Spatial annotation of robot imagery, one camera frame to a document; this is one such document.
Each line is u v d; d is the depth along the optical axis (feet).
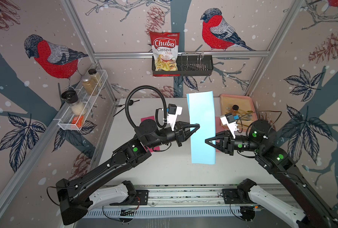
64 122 2.16
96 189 1.41
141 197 2.39
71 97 2.11
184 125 1.70
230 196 2.39
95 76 2.63
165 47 2.69
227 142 1.65
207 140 1.78
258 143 1.53
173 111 1.58
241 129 1.62
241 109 3.70
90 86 2.50
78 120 2.12
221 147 1.69
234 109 3.36
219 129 1.83
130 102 3.88
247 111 3.57
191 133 1.72
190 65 3.51
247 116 3.52
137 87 1.29
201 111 1.69
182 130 1.54
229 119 1.65
